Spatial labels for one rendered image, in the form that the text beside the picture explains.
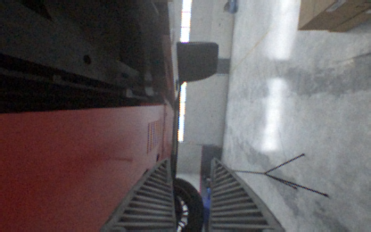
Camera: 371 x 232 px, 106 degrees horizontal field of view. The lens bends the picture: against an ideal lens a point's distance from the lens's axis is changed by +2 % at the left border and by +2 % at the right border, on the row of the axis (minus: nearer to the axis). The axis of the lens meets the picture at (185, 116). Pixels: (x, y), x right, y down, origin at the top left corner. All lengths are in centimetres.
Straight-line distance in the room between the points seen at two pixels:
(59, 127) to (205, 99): 842
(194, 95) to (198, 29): 378
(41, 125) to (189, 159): 908
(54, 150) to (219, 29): 952
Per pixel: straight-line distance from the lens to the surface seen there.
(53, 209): 36
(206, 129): 877
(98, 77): 42
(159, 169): 17
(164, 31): 52
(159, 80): 62
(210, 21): 979
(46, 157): 32
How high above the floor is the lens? 137
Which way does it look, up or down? 7 degrees up
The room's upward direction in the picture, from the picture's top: 86 degrees counter-clockwise
